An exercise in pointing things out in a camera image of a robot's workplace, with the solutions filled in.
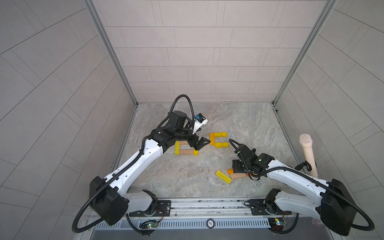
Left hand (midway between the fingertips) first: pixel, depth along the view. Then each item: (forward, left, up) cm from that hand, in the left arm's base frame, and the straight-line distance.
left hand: (206, 134), depth 72 cm
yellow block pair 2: (+7, -9, -22) cm, 25 cm away
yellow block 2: (-13, -10, -21) cm, 27 cm away
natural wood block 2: (-13, -16, -22) cm, 30 cm away
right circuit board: (-33, -33, -23) cm, 52 cm away
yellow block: (+4, +17, -23) cm, 28 cm away
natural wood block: (+1, +11, -21) cm, 24 cm away
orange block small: (+11, -5, -22) cm, 26 cm away
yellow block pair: (+14, -11, -21) cm, 28 cm away
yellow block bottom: (+1, +5, -22) cm, 23 cm away
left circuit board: (-34, +26, -22) cm, 48 cm away
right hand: (-8, -17, -21) cm, 28 cm away
